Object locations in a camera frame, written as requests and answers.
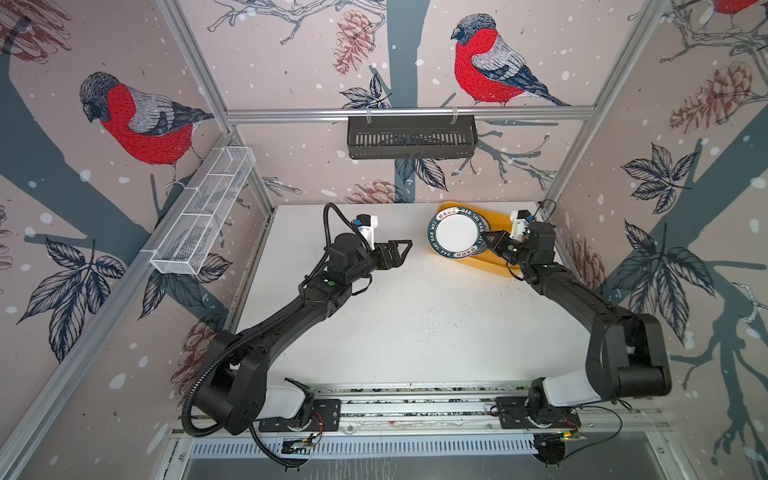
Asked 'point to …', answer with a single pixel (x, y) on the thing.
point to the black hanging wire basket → (413, 139)
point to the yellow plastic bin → (498, 222)
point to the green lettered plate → (455, 232)
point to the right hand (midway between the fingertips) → (481, 235)
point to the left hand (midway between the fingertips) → (403, 245)
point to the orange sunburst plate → (487, 228)
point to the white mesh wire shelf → (187, 245)
